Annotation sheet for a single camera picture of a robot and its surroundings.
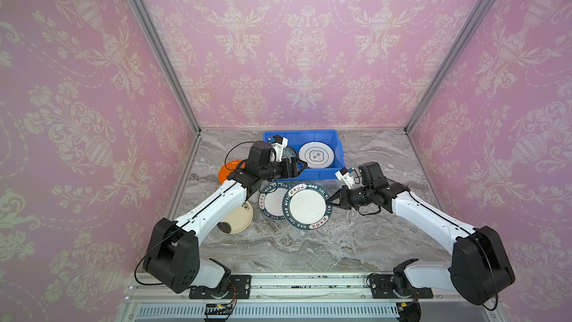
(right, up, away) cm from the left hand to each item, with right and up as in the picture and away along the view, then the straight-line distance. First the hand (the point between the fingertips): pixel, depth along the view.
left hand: (302, 167), depth 78 cm
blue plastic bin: (+17, +12, +33) cm, 39 cm away
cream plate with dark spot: (-25, -23, +11) cm, 36 cm away
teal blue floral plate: (-5, +5, +31) cm, 32 cm away
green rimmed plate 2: (+2, -14, +2) cm, 15 cm away
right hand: (+9, -13, +1) cm, 16 cm away
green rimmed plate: (-12, -15, +16) cm, 25 cm away
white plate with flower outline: (+9, +4, +31) cm, 32 cm away
